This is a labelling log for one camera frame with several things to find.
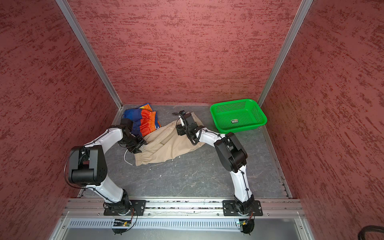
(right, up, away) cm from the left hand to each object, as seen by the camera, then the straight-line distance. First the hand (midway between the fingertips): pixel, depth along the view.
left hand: (145, 148), depth 90 cm
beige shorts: (+15, +5, +5) cm, 17 cm away
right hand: (+20, +12, +7) cm, 25 cm away
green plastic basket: (+64, +21, +23) cm, 72 cm away
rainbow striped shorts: (-7, +17, +16) cm, 24 cm away
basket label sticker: (+61, +17, +20) cm, 66 cm away
